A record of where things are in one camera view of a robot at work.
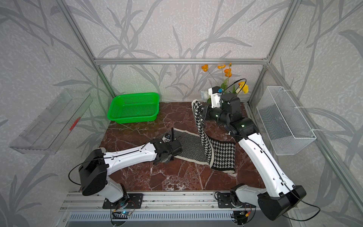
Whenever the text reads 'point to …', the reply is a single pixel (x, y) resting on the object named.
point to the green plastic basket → (134, 108)
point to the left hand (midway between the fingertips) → (160, 154)
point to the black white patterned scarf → (199, 148)
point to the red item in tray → (74, 123)
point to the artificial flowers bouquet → (226, 73)
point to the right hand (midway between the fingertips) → (197, 107)
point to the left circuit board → (121, 215)
